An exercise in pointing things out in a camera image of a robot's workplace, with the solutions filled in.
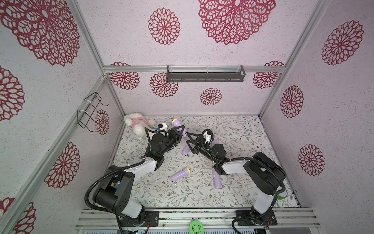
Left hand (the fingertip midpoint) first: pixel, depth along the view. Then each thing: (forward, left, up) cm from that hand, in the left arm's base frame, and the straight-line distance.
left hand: (186, 128), depth 80 cm
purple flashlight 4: (-16, 0, -22) cm, 27 cm away
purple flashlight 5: (-23, -18, -23) cm, 37 cm away
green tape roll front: (-44, -5, -19) cm, 48 cm away
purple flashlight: (+2, +5, +2) cm, 6 cm away
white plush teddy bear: (+18, +35, -16) cm, 42 cm away
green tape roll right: (-31, -50, -21) cm, 62 cm away
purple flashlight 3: (+6, -20, -22) cm, 31 cm away
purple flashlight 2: (-2, 0, -22) cm, 22 cm away
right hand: (-6, 0, -1) cm, 6 cm away
